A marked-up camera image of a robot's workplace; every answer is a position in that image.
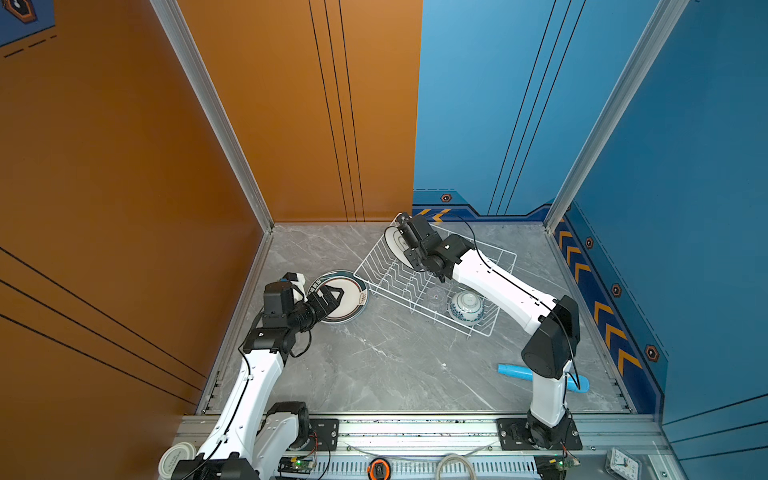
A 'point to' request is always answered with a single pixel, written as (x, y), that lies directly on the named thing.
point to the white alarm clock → (623, 465)
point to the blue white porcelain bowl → (466, 308)
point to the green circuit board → (295, 465)
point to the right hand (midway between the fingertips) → (419, 246)
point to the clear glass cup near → (436, 299)
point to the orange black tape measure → (379, 469)
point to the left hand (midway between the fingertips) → (334, 296)
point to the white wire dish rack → (382, 270)
